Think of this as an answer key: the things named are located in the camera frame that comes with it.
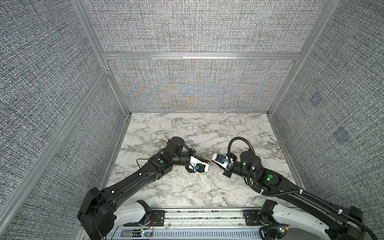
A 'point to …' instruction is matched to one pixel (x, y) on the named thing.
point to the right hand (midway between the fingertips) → (214, 156)
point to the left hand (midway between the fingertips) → (206, 157)
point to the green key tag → (205, 173)
